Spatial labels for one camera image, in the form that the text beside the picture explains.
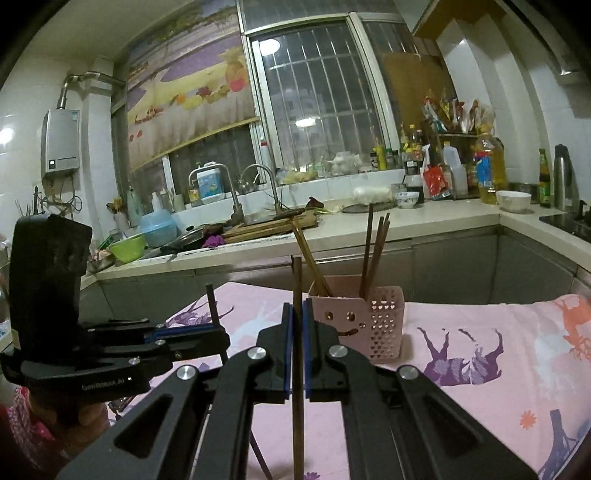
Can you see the dark sauce bottle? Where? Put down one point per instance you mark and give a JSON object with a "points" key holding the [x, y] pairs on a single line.
{"points": [[412, 170]]}

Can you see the white plastic bag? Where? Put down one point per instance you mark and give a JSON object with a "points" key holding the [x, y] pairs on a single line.
{"points": [[371, 194]]}

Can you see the brown cardboard panel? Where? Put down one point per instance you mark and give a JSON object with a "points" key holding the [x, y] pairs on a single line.
{"points": [[415, 87]]}

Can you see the pink printed tablecloth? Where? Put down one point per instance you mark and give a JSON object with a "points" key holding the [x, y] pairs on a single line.
{"points": [[461, 415]]}

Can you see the dark brown chopstick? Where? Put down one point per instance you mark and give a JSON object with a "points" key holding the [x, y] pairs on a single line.
{"points": [[212, 304], [376, 258], [304, 249], [367, 249], [382, 244], [316, 265], [298, 286]]}

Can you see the barred kitchen window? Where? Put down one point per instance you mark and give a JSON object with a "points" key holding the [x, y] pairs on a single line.
{"points": [[318, 92]]}

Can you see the dark cooking pan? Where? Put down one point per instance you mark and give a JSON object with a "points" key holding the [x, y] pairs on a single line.
{"points": [[184, 240]]}

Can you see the steel range hood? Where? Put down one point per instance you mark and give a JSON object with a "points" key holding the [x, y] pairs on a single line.
{"points": [[554, 32]]}

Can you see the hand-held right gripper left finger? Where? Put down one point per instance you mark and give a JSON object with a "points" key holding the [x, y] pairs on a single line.
{"points": [[287, 350]]}

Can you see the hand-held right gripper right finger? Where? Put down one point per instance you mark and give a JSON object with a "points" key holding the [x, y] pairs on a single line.
{"points": [[308, 350]]}

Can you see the fruit print window blind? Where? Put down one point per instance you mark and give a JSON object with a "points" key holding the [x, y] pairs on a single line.
{"points": [[189, 92]]}

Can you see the metal exhaust pipe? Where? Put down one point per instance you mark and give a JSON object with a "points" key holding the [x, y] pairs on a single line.
{"points": [[78, 81]]}

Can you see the person's left hand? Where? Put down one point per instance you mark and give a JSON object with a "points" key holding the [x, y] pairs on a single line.
{"points": [[83, 429]]}

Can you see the green plastic bowl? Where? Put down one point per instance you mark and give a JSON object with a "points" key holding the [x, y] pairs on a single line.
{"points": [[127, 247]]}

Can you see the white gas water heater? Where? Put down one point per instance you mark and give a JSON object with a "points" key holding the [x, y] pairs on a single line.
{"points": [[62, 143]]}

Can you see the purple cloth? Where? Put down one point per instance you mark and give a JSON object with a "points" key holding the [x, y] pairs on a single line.
{"points": [[213, 241]]}

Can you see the blue lidded plastic container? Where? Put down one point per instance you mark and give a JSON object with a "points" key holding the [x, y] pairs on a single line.
{"points": [[157, 226]]}

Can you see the steel thermos jug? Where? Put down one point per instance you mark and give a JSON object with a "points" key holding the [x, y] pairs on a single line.
{"points": [[563, 177]]}

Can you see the white plastic jug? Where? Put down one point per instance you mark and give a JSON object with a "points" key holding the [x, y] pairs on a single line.
{"points": [[450, 161]]}

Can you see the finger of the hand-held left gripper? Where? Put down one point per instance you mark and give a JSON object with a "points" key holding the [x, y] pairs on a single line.
{"points": [[194, 350], [184, 331]]}

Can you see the large cooking oil bottle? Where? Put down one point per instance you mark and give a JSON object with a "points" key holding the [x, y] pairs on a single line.
{"points": [[489, 170]]}

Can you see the blue patterned white bowl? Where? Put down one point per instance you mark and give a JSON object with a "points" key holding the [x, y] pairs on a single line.
{"points": [[406, 199]]}

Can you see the wooden cutting board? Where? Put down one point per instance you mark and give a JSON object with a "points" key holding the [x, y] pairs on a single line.
{"points": [[272, 226]]}

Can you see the pink plastic utensil holder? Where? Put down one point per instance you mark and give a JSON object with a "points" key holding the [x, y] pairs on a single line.
{"points": [[383, 332]]}

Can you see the grey kitchen counter cabinet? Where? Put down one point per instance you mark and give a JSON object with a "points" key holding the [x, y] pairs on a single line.
{"points": [[415, 267]]}

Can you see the green glass sauce bottle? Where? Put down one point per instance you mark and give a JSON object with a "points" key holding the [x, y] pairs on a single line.
{"points": [[545, 180]]}

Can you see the plain white bowl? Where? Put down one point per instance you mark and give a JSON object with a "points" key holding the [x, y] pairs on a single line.
{"points": [[513, 201]]}

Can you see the gas stove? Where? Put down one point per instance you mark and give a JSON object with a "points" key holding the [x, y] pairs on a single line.
{"points": [[568, 221]]}

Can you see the yellow squeeze bottle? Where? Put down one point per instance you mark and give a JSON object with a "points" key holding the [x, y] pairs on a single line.
{"points": [[379, 157]]}

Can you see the steel kitchen faucet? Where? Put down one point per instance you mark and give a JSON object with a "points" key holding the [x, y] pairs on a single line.
{"points": [[231, 184], [270, 184]]}

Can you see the blue label detergent jug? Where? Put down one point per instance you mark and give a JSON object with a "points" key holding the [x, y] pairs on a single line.
{"points": [[210, 182]]}

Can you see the rack of seasoning packets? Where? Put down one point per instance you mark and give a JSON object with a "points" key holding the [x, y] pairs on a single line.
{"points": [[457, 115]]}

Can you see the red seasoning packet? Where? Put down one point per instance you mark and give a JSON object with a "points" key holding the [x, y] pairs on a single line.
{"points": [[434, 181]]}

